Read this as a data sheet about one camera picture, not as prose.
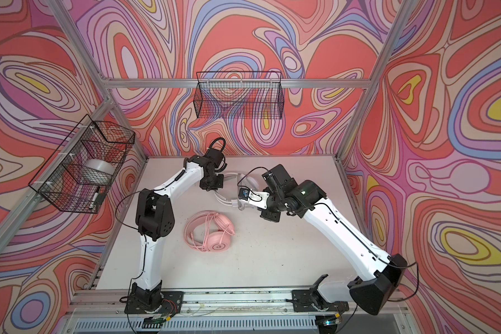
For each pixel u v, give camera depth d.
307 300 0.73
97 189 0.75
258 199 0.59
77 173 0.74
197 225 0.92
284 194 0.51
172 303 0.72
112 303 0.75
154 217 0.56
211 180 0.83
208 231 0.91
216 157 0.80
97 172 0.71
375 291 0.37
